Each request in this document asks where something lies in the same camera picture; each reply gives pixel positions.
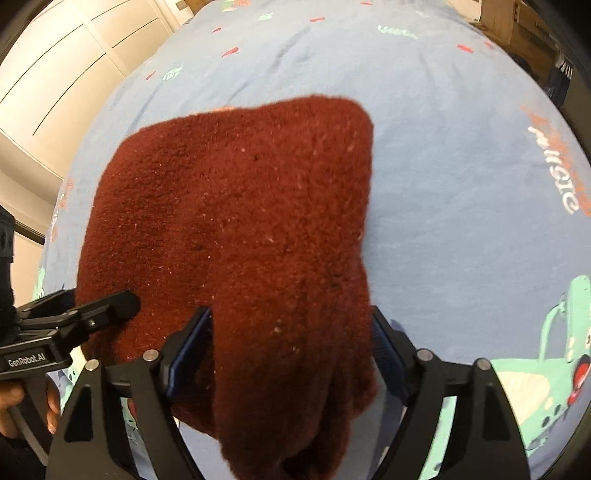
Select dark red knit sweater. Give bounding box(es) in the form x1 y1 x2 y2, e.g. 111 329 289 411
76 96 377 479

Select person's left hand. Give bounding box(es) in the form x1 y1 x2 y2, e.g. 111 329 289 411
0 378 62 439

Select white wardrobe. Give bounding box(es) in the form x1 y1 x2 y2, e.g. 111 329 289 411
0 0 187 287

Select blue dinosaur print bedspread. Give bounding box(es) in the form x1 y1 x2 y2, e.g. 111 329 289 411
35 1 590 479

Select dark backpack on floor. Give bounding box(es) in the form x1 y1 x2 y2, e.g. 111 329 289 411
543 52 574 108

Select wooden desk cabinet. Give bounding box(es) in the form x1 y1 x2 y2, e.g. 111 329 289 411
470 1 560 82

